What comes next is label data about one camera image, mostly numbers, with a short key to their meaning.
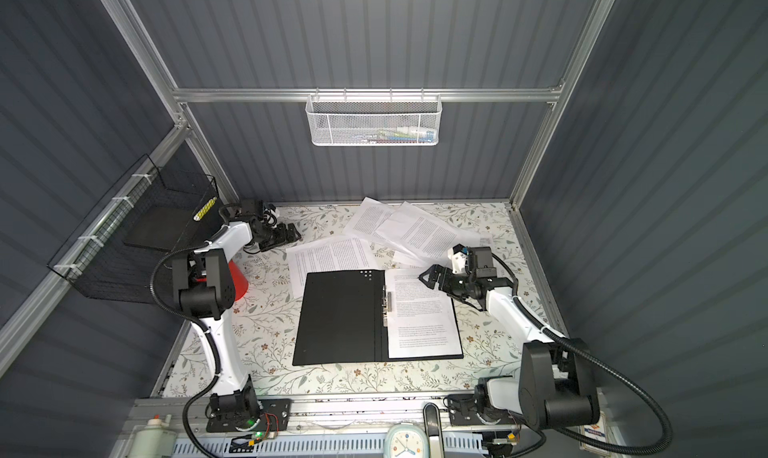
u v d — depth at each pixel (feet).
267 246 3.02
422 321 3.03
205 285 1.87
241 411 2.13
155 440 2.11
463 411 2.41
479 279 2.22
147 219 2.52
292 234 3.16
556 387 1.37
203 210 2.65
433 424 2.24
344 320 2.95
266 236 2.96
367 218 3.81
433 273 2.58
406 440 2.23
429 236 3.59
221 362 2.00
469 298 2.43
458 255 2.66
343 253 3.45
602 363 1.26
